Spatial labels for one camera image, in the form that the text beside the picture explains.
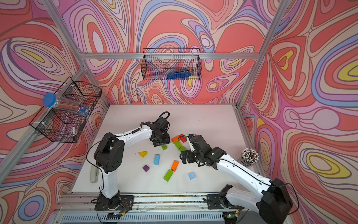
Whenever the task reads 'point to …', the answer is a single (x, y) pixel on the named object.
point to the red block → (183, 139)
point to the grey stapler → (94, 172)
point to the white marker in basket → (74, 134)
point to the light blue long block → (156, 159)
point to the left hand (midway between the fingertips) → (168, 143)
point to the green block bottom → (168, 175)
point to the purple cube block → (146, 168)
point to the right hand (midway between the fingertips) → (188, 158)
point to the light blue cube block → (191, 175)
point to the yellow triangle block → (142, 153)
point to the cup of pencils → (249, 157)
